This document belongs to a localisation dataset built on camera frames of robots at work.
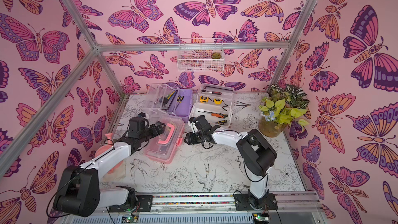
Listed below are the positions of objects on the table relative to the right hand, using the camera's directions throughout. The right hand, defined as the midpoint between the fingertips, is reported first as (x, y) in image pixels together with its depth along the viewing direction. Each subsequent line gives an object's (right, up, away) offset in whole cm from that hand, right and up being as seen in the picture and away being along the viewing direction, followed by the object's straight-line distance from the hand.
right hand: (188, 138), depth 90 cm
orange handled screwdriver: (+21, +13, +14) cm, 29 cm away
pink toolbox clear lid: (-14, -5, -4) cm, 15 cm away
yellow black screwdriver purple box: (-9, +24, +26) cm, 37 cm away
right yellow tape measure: (+18, +22, +13) cm, 31 cm away
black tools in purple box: (-17, +23, +14) cm, 31 cm away
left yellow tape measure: (+9, +23, +15) cm, 29 cm away
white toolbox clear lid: (+24, +28, +17) cm, 41 cm away
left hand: (-15, +7, -1) cm, 17 cm away
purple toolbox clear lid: (-24, +28, +15) cm, 39 cm away
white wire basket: (+7, +51, +4) cm, 51 cm away
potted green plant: (+51, +19, -10) cm, 55 cm away
